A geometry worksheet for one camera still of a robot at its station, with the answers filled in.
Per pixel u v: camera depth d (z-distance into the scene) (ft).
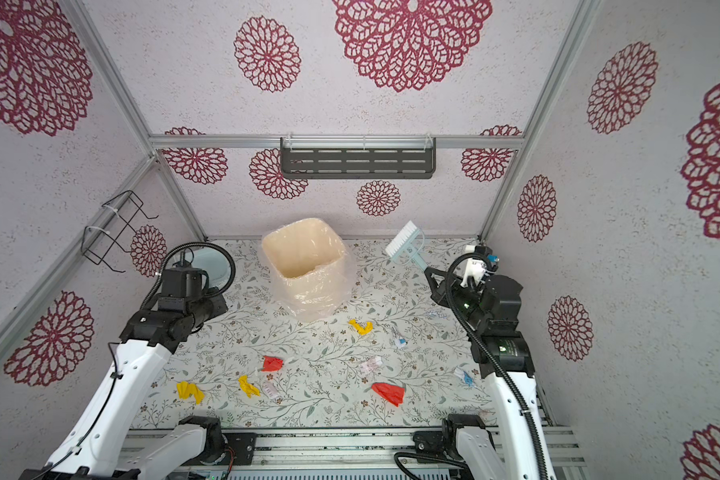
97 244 2.39
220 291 2.10
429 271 2.20
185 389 2.67
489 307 1.70
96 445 1.26
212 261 2.56
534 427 1.34
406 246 2.43
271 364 2.86
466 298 1.92
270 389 2.73
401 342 3.02
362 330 3.10
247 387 2.73
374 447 2.46
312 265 2.74
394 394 2.71
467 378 2.77
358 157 3.04
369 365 2.84
